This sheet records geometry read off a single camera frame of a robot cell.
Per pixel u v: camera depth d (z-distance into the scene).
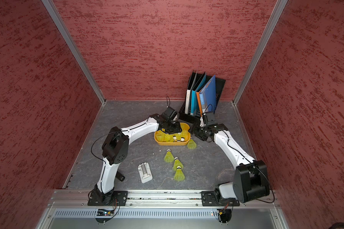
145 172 0.81
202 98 0.86
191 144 0.95
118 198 0.75
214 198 0.72
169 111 0.76
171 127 0.80
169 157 0.90
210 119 0.67
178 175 0.78
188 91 0.87
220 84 1.03
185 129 0.96
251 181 0.41
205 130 0.62
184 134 0.95
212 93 0.98
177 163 0.83
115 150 0.53
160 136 0.94
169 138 0.94
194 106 0.95
